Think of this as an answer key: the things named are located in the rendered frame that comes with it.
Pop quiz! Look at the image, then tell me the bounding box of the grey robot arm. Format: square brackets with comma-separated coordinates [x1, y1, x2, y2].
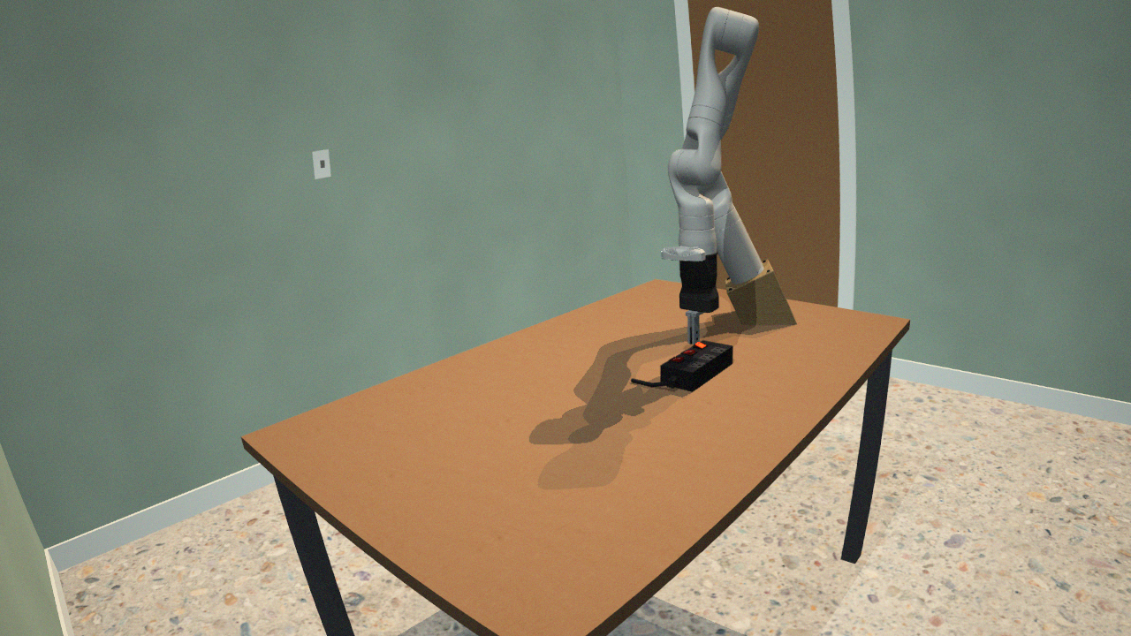
[668, 7, 765, 284]

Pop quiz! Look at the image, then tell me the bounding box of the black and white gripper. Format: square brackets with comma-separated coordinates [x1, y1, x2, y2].
[661, 227, 719, 345]

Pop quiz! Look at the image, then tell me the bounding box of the black power strip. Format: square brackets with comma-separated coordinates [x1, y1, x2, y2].
[631, 340, 733, 392]

